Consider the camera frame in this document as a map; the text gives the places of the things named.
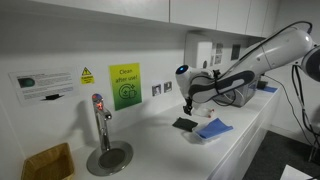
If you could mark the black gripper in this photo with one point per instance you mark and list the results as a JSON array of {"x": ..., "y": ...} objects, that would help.
[{"x": 189, "y": 103}]

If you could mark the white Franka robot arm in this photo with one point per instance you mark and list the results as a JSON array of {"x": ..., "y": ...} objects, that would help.
[{"x": 283, "y": 50}]

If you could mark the clear plastic bowl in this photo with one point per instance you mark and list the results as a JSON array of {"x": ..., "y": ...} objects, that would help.
[{"x": 190, "y": 135}]

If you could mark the blue fabric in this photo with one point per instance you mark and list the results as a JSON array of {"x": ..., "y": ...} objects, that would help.
[{"x": 213, "y": 129}]

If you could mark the silver countertop appliance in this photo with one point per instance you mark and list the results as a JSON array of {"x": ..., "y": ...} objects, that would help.
[{"x": 245, "y": 96}]

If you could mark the white paper towel dispenser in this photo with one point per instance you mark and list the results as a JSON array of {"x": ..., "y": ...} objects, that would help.
[{"x": 196, "y": 50}]

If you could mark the green clean after use poster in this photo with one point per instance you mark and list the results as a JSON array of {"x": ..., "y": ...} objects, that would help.
[{"x": 125, "y": 86}]

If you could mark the white base cabinet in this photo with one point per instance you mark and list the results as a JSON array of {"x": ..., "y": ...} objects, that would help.
[{"x": 240, "y": 156}]

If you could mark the small black box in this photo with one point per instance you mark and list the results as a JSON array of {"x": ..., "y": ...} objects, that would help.
[{"x": 261, "y": 84}]

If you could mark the flat blue item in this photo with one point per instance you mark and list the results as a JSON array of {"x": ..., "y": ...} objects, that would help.
[{"x": 269, "y": 89}]

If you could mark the round metal drain tray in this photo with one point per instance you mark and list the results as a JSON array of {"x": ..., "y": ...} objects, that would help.
[{"x": 111, "y": 159}]

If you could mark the white upper cabinet door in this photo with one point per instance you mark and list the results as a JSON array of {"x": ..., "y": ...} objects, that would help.
[
  {"x": 110, "y": 8},
  {"x": 233, "y": 15},
  {"x": 195, "y": 13},
  {"x": 261, "y": 16}
]

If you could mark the yellow warning sign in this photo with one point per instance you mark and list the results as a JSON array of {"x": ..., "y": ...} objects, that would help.
[{"x": 87, "y": 77}]

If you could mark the white instruction sheet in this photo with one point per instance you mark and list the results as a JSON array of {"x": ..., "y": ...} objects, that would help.
[{"x": 43, "y": 85}]

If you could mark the yellow sponge holder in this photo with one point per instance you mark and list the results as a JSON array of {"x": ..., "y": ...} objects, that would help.
[{"x": 46, "y": 165}]

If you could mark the silver wall switch plate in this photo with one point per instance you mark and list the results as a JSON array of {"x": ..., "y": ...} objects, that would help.
[
  {"x": 168, "y": 87},
  {"x": 156, "y": 90}
]

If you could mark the wall notice with picture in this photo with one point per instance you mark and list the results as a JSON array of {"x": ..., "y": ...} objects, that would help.
[{"x": 218, "y": 59}]

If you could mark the small white wall notice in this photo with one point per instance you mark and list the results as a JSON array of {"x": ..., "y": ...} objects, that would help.
[{"x": 219, "y": 48}]

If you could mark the dark wall notice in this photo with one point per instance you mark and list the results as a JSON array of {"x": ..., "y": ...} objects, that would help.
[{"x": 235, "y": 52}]

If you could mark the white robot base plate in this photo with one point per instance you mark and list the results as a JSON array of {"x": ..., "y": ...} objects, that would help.
[{"x": 295, "y": 173}]

